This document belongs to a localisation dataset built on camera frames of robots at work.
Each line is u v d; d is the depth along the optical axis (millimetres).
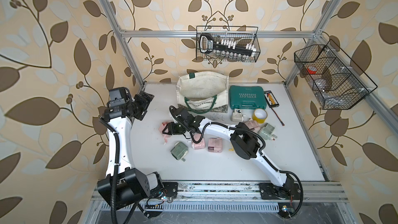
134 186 416
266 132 892
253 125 917
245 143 587
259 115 1012
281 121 990
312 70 806
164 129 861
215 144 843
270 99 1083
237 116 976
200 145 845
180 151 822
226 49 843
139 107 667
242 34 911
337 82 724
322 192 753
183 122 738
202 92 1083
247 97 1054
